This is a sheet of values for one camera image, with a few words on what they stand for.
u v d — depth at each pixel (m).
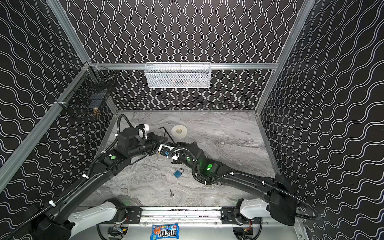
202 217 0.76
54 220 0.39
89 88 0.97
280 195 0.40
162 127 1.11
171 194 0.82
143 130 0.64
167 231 0.69
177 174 0.87
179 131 1.07
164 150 0.56
